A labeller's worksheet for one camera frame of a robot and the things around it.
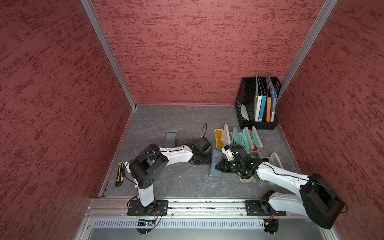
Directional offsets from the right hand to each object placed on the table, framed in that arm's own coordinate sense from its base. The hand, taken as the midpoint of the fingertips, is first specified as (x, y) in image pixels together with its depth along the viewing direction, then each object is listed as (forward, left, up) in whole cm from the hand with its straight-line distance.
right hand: (217, 170), depth 83 cm
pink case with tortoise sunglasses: (-3, -15, -3) cm, 16 cm away
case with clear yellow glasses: (+5, -35, 0) cm, 35 cm away
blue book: (+33, -35, +24) cm, 54 cm away
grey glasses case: (+21, +29, 0) cm, 36 cm away
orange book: (+33, -33, +21) cm, 51 cm away
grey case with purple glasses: (+23, -14, -2) cm, 27 cm away
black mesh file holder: (+54, -29, -2) cm, 61 cm away
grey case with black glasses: (+9, -1, 0) cm, 9 cm away
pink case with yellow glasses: (+24, -6, -3) cm, 25 cm away
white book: (+35, -27, +22) cm, 49 cm away
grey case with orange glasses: (+19, -22, +1) cm, 29 cm away
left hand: (+5, +4, -3) cm, 7 cm away
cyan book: (+34, -30, +22) cm, 50 cm away
